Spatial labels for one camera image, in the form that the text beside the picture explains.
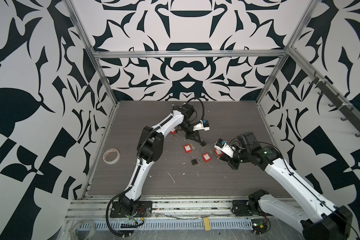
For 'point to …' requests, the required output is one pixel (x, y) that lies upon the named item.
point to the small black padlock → (193, 160)
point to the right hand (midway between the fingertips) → (223, 155)
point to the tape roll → (111, 162)
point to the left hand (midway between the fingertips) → (199, 137)
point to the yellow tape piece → (207, 224)
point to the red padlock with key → (187, 147)
